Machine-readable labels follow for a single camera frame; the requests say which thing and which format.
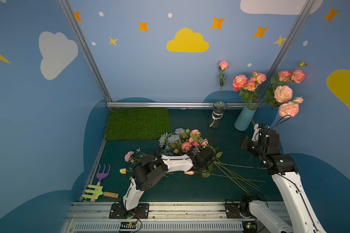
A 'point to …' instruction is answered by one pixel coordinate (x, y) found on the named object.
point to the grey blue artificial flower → (170, 143)
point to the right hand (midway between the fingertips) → (245, 137)
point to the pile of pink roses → (219, 169)
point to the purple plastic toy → (99, 176)
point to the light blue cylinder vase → (246, 117)
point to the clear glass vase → (219, 107)
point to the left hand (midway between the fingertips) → (213, 157)
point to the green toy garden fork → (98, 192)
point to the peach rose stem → (189, 172)
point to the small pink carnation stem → (130, 157)
